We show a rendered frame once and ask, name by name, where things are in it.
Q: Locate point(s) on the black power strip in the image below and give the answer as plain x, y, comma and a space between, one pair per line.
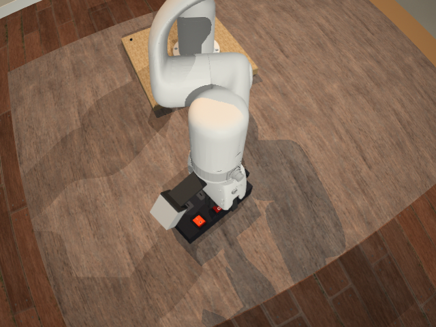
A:
198, 218

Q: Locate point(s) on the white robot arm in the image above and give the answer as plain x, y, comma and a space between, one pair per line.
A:
218, 118

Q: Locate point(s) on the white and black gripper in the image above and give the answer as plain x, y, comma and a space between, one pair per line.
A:
223, 193

